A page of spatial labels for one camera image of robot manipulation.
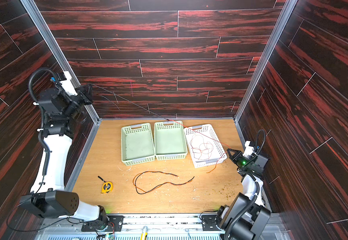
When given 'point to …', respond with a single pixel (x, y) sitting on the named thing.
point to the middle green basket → (169, 140)
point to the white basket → (218, 150)
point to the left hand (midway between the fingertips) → (91, 84)
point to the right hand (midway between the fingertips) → (231, 149)
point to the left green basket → (137, 144)
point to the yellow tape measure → (107, 186)
